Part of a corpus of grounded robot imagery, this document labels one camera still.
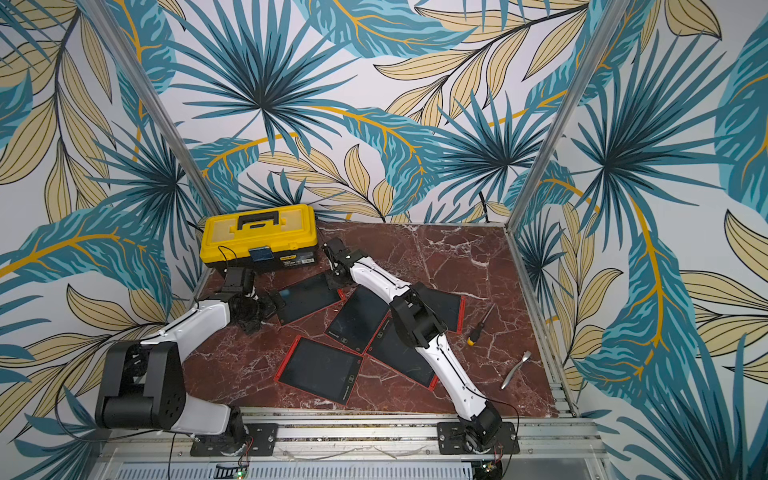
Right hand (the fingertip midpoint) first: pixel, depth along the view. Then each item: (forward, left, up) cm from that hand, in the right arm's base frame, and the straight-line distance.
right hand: (336, 280), depth 103 cm
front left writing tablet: (-29, +3, -3) cm, 30 cm away
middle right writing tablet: (-24, -17, -3) cm, 30 cm away
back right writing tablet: (-10, -38, -2) cm, 39 cm away
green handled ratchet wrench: (-28, -57, 0) cm, 64 cm away
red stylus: (-13, -42, -2) cm, 44 cm away
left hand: (-15, +16, +4) cm, 22 cm away
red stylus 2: (-27, +12, 0) cm, 30 cm away
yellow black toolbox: (+6, +19, +15) cm, 25 cm away
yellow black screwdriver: (-23, -42, 0) cm, 48 cm away
